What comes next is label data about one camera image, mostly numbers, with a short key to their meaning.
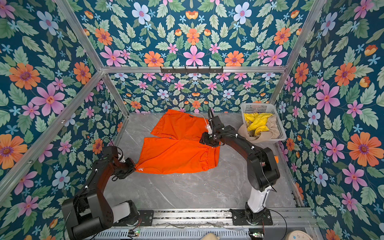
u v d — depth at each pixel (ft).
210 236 2.15
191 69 3.04
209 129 2.73
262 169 1.60
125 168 2.41
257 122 3.18
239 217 2.40
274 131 3.09
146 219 2.42
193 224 2.39
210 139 2.57
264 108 3.77
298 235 2.21
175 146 3.26
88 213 1.46
